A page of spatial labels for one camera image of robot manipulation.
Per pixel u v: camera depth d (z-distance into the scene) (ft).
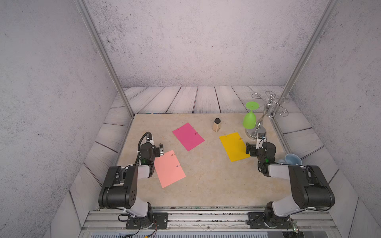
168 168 3.15
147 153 2.36
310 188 1.48
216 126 3.46
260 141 2.60
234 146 3.33
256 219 2.34
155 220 2.38
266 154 2.38
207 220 2.45
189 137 3.54
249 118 3.06
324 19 2.43
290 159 2.92
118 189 1.50
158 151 2.83
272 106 2.94
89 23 2.44
